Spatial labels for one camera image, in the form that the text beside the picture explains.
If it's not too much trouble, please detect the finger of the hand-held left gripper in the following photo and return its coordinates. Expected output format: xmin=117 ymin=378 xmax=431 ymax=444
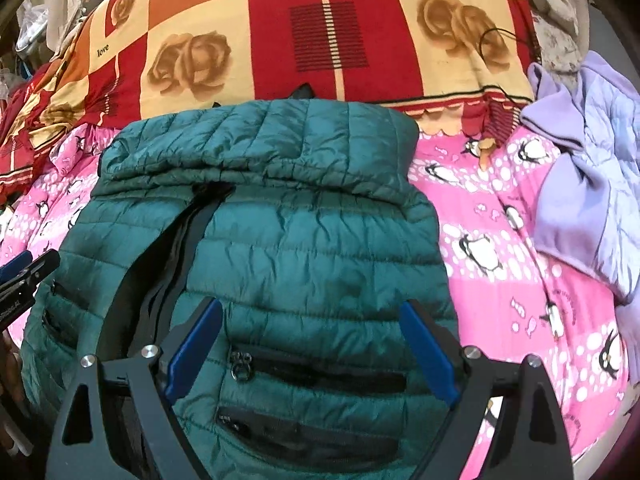
xmin=0 ymin=252 xmax=30 ymax=283
xmin=0 ymin=249 xmax=62 ymax=303

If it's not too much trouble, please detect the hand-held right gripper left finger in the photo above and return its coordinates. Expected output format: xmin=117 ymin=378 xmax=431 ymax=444
xmin=45 ymin=297 xmax=224 ymax=480

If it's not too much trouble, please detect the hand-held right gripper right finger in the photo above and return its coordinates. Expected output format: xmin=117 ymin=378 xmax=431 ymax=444
xmin=399 ymin=300 xmax=573 ymax=480

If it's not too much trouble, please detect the green puffer jacket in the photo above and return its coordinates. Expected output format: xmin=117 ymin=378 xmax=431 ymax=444
xmin=20 ymin=96 xmax=462 ymax=480

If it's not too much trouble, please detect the person's left hand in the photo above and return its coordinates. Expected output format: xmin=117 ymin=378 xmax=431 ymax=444
xmin=0 ymin=332 xmax=25 ymax=411

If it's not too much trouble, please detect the pink penguin print blanket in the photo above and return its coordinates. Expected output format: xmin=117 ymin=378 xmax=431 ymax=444
xmin=0 ymin=119 xmax=632 ymax=467

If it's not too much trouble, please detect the lilac quilted jacket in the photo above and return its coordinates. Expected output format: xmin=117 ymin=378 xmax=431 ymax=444
xmin=519 ymin=49 xmax=640 ymax=307

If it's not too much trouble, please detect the clear plastic bag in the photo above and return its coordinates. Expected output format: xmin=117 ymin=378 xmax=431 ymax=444
xmin=14 ymin=0 xmax=56 ymax=53

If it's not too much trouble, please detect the rose print checked blanket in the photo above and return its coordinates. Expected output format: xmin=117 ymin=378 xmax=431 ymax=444
xmin=0 ymin=0 xmax=545 ymax=193

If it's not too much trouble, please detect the black cable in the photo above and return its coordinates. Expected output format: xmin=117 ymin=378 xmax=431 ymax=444
xmin=476 ymin=27 xmax=533 ymax=111

